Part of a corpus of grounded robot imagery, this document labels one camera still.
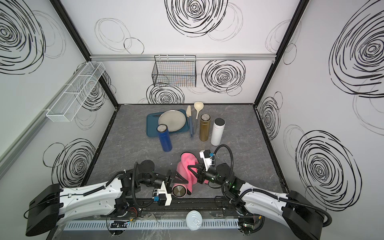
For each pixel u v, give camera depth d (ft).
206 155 2.20
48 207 1.34
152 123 3.63
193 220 2.16
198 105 3.80
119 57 3.16
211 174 2.18
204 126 2.85
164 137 2.77
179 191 2.01
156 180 1.99
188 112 3.66
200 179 2.15
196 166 2.32
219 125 2.65
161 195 1.79
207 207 2.47
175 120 3.56
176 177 2.06
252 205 1.78
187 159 2.42
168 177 1.96
